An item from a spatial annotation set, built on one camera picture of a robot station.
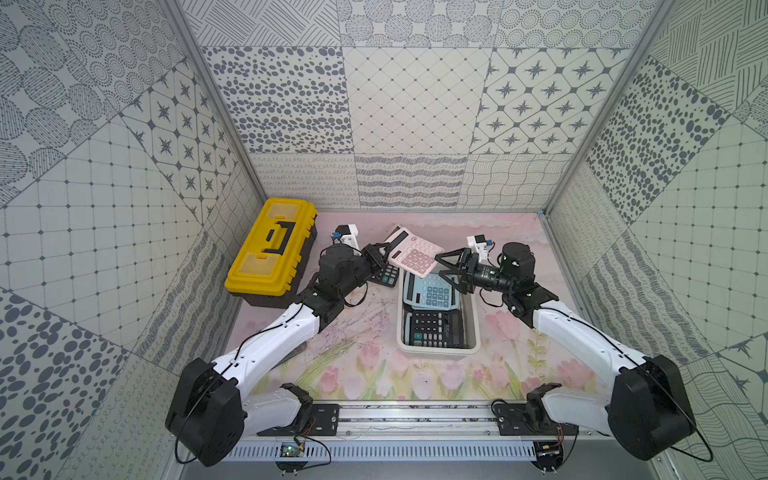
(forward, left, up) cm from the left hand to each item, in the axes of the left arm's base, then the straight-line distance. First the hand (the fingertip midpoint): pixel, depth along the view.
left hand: (391, 239), depth 74 cm
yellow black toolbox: (-1, +35, -12) cm, 37 cm away
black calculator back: (-13, -12, -23) cm, 30 cm away
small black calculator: (+8, +2, -28) cm, 29 cm away
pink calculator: (-2, -6, -3) cm, 7 cm away
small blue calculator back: (-3, -12, -21) cm, 24 cm away
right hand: (-5, -12, -6) cm, 14 cm away
